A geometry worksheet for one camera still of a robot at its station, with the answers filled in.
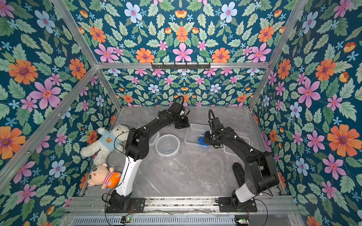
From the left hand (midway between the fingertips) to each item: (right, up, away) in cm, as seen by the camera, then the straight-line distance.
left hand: (191, 123), depth 98 cm
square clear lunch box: (+2, -7, +6) cm, 9 cm away
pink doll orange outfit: (-50, -28, -21) cm, 62 cm away
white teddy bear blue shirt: (-54, -11, -8) cm, 55 cm away
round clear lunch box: (-16, -16, -3) cm, 23 cm away
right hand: (+12, -10, -9) cm, 18 cm away
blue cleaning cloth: (+6, -10, -12) cm, 17 cm away
